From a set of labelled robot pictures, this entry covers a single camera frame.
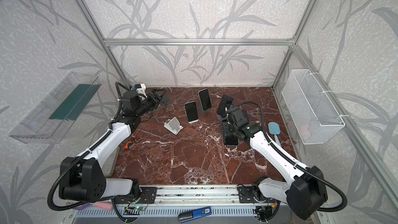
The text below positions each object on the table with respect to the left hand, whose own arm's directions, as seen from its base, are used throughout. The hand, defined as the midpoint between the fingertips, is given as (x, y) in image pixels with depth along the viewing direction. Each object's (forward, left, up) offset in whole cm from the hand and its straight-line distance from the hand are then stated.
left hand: (165, 93), depth 80 cm
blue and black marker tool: (-50, -14, -22) cm, 56 cm away
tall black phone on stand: (+8, -34, -14) cm, 38 cm away
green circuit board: (-47, +9, -27) cm, 55 cm away
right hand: (-11, -32, -12) cm, 36 cm away
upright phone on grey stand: (+17, -20, -24) cm, 36 cm away
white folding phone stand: (-7, -2, -21) cm, 23 cm away
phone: (-13, -37, -28) cm, 48 cm away
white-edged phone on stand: (+1, -12, -17) cm, 21 cm away
